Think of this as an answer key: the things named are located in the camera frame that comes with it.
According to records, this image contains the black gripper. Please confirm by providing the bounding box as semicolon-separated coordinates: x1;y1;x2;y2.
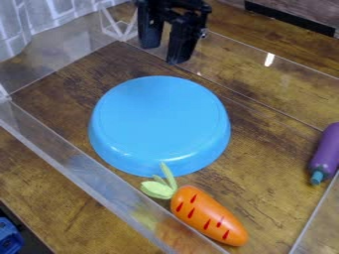
133;0;212;64

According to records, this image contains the blue upside-down bowl tray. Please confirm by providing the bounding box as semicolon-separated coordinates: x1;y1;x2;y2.
86;75;232;177

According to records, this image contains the dark baseboard strip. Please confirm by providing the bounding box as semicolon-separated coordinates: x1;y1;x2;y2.
244;0;339;39

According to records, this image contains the white curtain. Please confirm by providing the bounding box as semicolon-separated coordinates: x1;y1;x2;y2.
0;0;128;62

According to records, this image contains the orange toy carrot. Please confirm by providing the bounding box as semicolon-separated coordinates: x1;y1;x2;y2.
140;163;249;247

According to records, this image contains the purple toy eggplant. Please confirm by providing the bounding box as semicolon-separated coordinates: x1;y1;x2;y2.
308;122;339;185

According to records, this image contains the blue object at corner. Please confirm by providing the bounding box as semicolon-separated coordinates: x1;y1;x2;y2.
0;217;23;254

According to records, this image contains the clear acrylic enclosure wall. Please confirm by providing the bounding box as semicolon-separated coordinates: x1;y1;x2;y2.
0;2;339;254

